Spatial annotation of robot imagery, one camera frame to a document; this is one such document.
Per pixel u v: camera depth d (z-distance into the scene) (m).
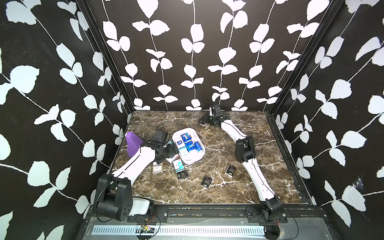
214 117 0.93
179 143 0.98
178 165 0.89
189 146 0.96
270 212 0.64
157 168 0.88
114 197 0.41
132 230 0.70
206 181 0.84
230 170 0.88
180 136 1.03
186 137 1.01
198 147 0.95
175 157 0.93
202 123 1.11
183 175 0.86
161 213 0.73
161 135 0.69
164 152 0.74
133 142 0.84
